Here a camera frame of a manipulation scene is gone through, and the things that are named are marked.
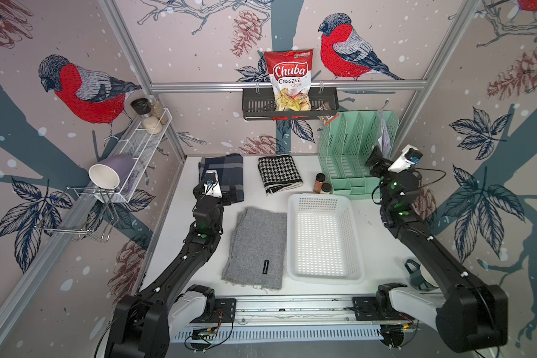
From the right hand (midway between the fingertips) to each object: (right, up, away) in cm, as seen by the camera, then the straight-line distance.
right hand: (386, 148), depth 74 cm
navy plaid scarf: (-62, -7, +40) cm, 74 cm away
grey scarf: (-45, -39, +8) cm, 60 cm away
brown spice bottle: (-17, -11, +24) cm, 32 cm away
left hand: (-58, -8, +4) cm, 58 cm away
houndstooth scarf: (-36, -9, +34) cm, 50 cm away
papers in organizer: (+9, +5, +18) cm, 21 cm away
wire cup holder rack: (-90, -19, -14) cm, 93 cm away
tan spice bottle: (-15, -15, +22) cm, 31 cm away
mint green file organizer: (0, +8, +42) cm, 42 cm away
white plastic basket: (-18, -38, +16) cm, 45 cm away
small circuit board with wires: (-62, -62, -4) cm, 87 cm away
